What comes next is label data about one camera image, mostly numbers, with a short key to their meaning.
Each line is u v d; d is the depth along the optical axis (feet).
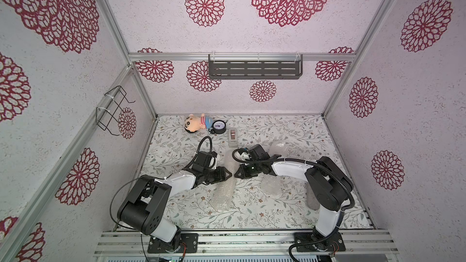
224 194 2.63
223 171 2.67
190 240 2.46
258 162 2.43
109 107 2.51
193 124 3.48
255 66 3.04
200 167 2.39
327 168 1.69
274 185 2.83
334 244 2.39
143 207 1.45
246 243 2.46
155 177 1.62
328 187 1.62
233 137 3.48
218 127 3.67
